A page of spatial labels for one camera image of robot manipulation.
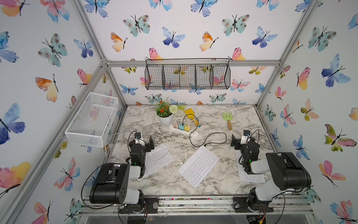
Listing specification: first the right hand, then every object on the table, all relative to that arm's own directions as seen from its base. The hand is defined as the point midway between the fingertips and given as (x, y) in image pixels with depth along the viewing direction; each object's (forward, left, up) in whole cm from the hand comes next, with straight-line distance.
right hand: (242, 134), depth 91 cm
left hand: (-5, +63, 0) cm, 64 cm away
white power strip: (+4, +31, -8) cm, 32 cm away
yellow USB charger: (+5, +36, -3) cm, 37 cm away
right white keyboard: (-24, +1, -9) cm, 25 cm away
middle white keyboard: (-20, +29, -9) cm, 36 cm away
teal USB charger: (+6, +41, -4) cm, 41 cm away
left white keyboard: (-15, +54, -9) cm, 57 cm away
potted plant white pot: (+13, +52, +5) cm, 54 cm away
